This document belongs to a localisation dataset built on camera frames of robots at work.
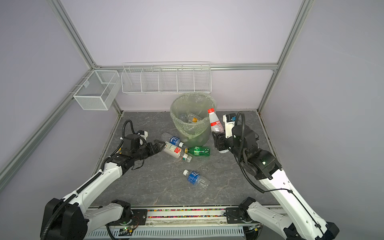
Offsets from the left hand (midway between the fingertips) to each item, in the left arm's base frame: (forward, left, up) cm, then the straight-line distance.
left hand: (160, 147), depth 82 cm
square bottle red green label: (+3, -5, -9) cm, 11 cm away
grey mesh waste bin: (+8, -25, -9) cm, 27 cm away
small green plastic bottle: (+2, -21, -9) cm, 23 cm away
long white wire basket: (+45, +6, +15) cm, 48 cm away
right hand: (-5, -30, +19) cm, 36 cm away
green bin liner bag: (+26, -22, +7) cm, 35 cm away
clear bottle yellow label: (+21, -18, 0) cm, 28 cm away
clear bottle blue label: (-15, -18, -10) cm, 26 cm away
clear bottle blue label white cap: (+11, -5, -10) cm, 15 cm away
